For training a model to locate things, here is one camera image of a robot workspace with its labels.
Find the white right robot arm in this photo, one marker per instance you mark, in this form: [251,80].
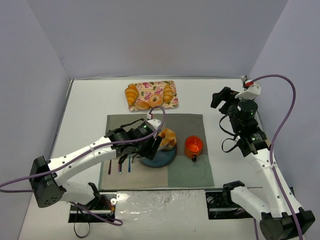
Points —
[281,216]

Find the striped croissant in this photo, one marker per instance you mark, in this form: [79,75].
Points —
[168,94]
[131,94]

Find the blue ceramic plate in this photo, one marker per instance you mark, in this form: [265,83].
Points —
[161,159]

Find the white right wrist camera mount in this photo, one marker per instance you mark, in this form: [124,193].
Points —
[251,91]

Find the grey patchwork placemat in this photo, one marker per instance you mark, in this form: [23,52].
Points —
[181,173]

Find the glazed bagel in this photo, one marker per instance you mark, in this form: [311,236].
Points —
[155,100]

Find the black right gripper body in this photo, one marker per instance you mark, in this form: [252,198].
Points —
[224,100]

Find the iridescent fork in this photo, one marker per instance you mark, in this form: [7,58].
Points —
[110,167]

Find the floral rectangular tray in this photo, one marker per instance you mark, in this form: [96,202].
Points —
[146,95]

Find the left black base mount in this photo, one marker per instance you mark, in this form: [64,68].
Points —
[103,209]

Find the right striped croissant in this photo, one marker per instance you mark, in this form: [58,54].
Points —
[168,94]

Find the iridescent knife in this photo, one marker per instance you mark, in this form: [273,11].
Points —
[120,168]

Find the iridescent spoon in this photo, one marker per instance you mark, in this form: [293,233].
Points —
[129,164]

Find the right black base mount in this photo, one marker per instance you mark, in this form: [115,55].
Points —
[219,209]

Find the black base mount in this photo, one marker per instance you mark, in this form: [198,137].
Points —
[103,209]
[219,209]

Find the left striped croissant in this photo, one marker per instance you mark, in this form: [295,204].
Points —
[131,94]

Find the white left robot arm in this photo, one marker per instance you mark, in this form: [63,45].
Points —
[50,178]

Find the round bun front left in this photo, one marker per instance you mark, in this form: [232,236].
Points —
[142,105]

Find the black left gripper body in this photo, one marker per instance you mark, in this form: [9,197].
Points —
[153,147]

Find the orange mug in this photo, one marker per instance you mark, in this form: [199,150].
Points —
[193,146]

